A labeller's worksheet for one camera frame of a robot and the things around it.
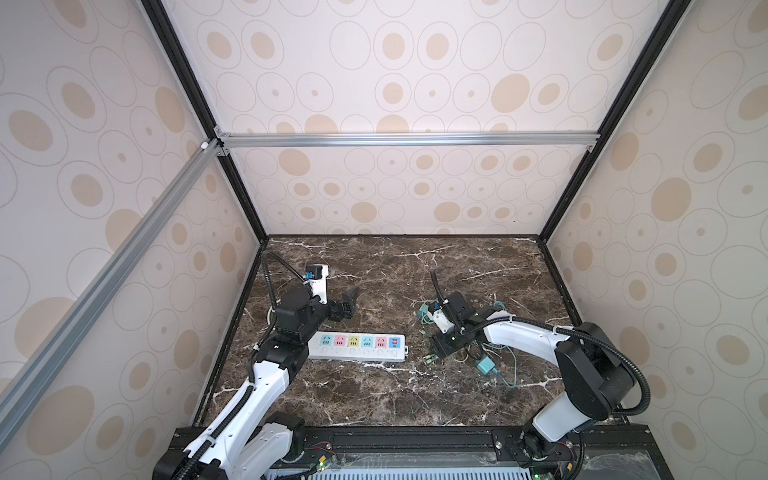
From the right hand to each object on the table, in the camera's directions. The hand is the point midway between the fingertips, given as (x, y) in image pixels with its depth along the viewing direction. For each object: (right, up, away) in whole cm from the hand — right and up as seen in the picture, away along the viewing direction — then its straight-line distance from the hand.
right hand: (449, 342), depth 91 cm
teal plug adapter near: (+9, -5, -5) cm, 12 cm away
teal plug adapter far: (-8, +9, +3) cm, 12 cm away
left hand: (-28, +18, -14) cm, 36 cm away
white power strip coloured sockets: (-28, 0, -3) cm, 28 cm away
